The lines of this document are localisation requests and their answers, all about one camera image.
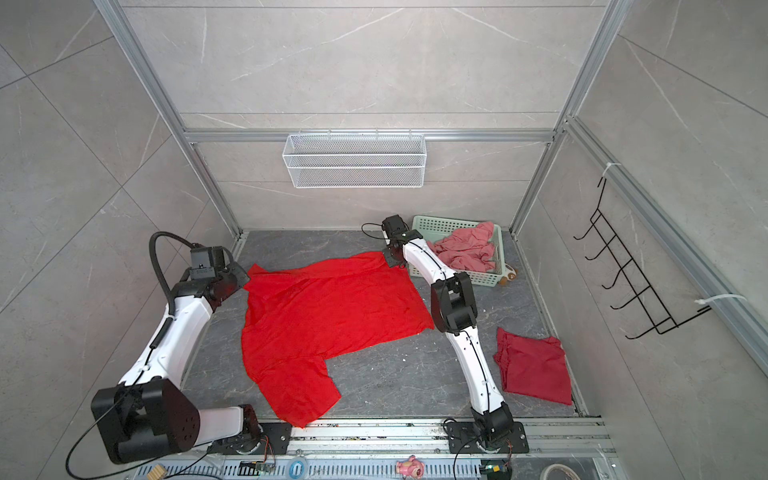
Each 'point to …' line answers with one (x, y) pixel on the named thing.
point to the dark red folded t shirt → (534, 367)
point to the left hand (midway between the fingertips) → (235, 268)
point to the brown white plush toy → (510, 274)
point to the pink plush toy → (410, 468)
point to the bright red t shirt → (298, 315)
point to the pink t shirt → (467, 248)
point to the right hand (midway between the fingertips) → (397, 252)
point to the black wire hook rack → (631, 276)
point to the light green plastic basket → (433, 229)
